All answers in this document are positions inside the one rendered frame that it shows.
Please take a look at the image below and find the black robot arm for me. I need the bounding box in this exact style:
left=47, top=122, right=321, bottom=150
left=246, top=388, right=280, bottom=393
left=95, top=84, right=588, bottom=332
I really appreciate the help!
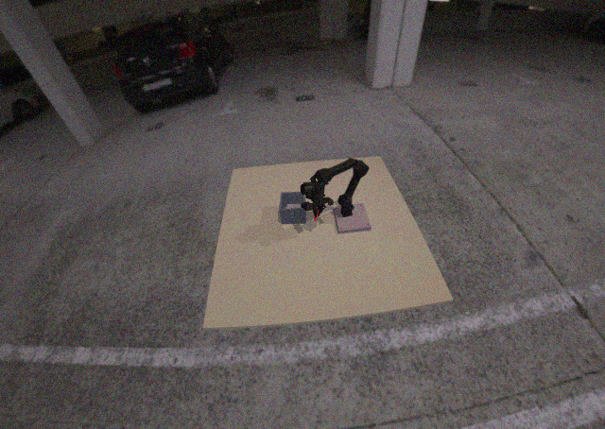
left=301, top=158, right=369, bottom=217

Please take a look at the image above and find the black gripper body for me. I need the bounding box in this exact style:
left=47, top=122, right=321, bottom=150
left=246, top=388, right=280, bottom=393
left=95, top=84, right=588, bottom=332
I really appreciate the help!
left=302, top=193, right=334, bottom=211

